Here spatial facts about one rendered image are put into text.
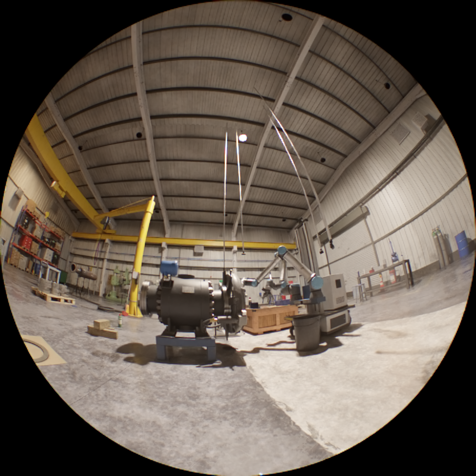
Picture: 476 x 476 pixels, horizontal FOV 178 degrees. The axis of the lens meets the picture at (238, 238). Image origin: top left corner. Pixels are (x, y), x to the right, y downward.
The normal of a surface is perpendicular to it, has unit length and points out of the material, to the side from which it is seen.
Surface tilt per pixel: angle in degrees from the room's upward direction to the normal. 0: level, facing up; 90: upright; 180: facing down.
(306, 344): 93
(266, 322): 90
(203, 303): 91
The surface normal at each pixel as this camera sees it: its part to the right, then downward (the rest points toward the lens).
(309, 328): -0.26, -0.34
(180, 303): 0.31, -0.36
